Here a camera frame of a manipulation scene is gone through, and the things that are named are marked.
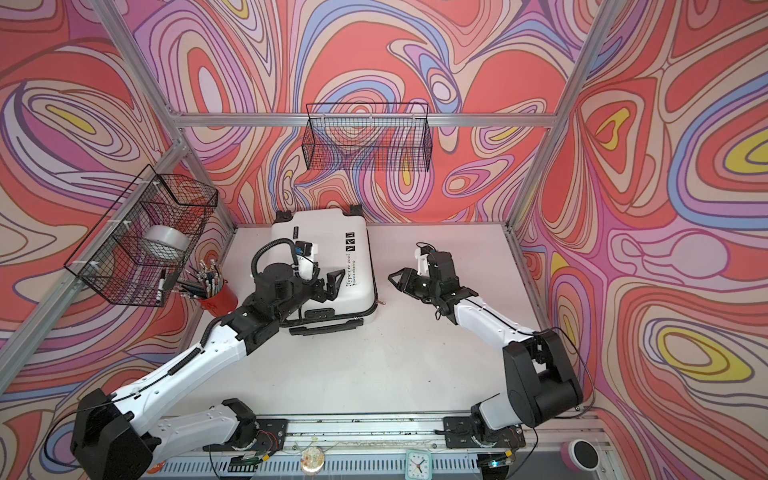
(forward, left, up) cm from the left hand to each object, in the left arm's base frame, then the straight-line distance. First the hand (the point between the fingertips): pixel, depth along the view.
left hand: (333, 265), depth 76 cm
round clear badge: (-39, +4, -25) cm, 47 cm away
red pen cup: (0, +36, -18) cm, 41 cm away
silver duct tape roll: (+2, +40, +7) cm, 41 cm away
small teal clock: (-40, -21, -24) cm, 51 cm away
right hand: (+2, -16, -12) cm, 20 cm away
